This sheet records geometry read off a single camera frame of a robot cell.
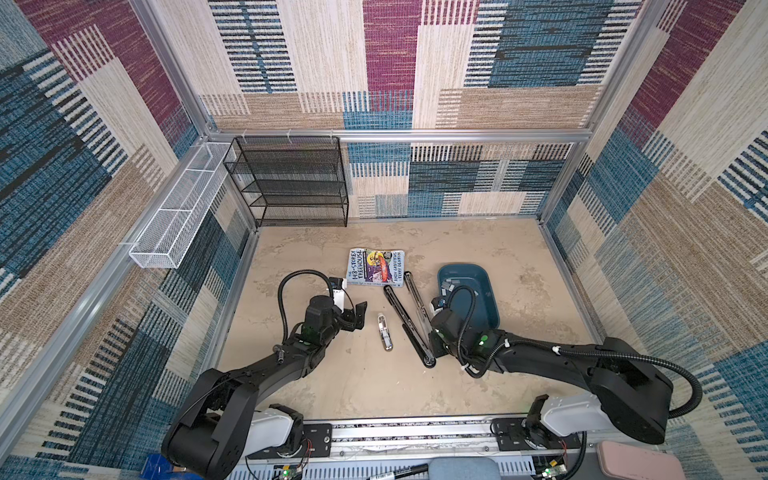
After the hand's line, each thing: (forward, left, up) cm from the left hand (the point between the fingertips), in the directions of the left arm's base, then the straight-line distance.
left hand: (353, 297), depth 88 cm
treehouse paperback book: (+16, -7, -8) cm, 19 cm away
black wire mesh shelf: (+45, +25, +7) cm, 52 cm away
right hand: (-10, -24, -6) cm, 26 cm away
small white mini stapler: (-7, -9, -8) cm, 14 cm away
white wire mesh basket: (+2, +41, +24) cm, 48 cm away
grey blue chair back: (-40, -26, -6) cm, 48 cm away
